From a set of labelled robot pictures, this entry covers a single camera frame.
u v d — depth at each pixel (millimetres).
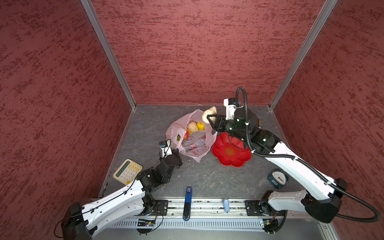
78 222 412
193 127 1008
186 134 1000
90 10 719
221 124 572
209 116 642
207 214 731
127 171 851
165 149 655
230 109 577
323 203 403
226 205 735
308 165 414
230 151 947
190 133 1027
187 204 753
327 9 722
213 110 657
